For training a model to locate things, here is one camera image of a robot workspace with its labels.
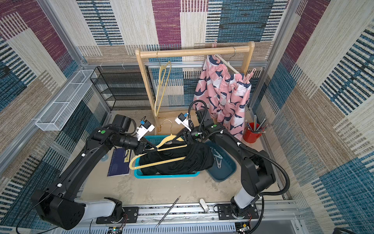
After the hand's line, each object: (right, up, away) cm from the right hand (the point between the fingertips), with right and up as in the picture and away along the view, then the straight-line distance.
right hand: (176, 140), depth 74 cm
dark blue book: (-35, -15, +15) cm, 41 cm away
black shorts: (+11, -8, +1) cm, 14 cm away
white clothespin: (+24, -16, +15) cm, 33 cm away
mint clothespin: (+25, -12, +18) cm, 33 cm away
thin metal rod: (-5, -36, 0) cm, 36 cm away
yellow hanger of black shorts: (-2, +2, -4) cm, 5 cm away
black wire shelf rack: (-42, +35, +35) cm, 65 cm away
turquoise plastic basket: (-8, +1, -5) cm, 10 cm away
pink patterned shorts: (+27, +25, +11) cm, 38 cm away
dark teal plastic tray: (+30, -19, +15) cm, 38 cm away
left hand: (-10, -3, -3) cm, 11 cm away
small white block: (+14, -33, 0) cm, 36 cm away
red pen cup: (+46, +2, +19) cm, 50 cm away
